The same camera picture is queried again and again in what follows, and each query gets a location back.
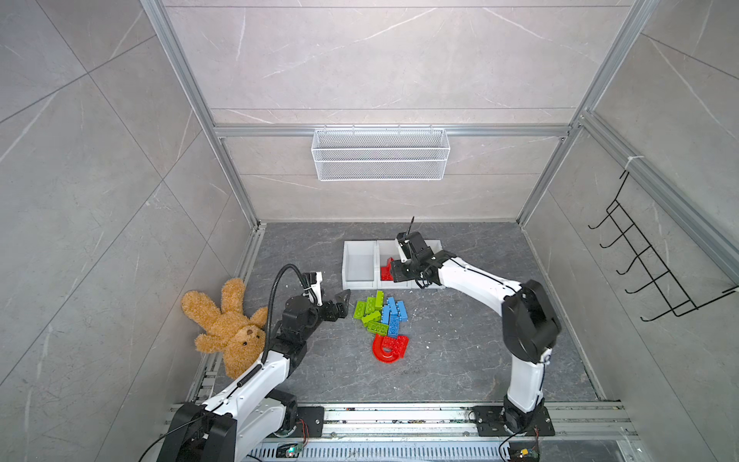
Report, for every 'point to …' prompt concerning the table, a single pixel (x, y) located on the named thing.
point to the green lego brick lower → (379, 328)
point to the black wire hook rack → (671, 294)
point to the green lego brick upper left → (359, 310)
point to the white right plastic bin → (449, 271)
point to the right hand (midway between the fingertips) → (396, 267)
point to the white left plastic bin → (360, 265)
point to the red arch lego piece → (381, 342)
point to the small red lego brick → (386, 272)
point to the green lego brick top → (380, 299)
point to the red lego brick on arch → (399, 345)
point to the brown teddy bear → (228, 331)
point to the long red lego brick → (390, 259)
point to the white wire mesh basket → (380, 155)
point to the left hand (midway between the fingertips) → (336, 285)
